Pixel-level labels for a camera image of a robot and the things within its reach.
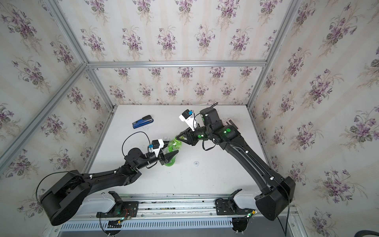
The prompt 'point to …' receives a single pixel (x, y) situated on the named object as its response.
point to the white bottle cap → (196, 163)
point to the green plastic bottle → (173, 144)
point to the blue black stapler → (145, 120)
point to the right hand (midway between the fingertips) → (182, 136)
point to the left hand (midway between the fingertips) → (177, 149)
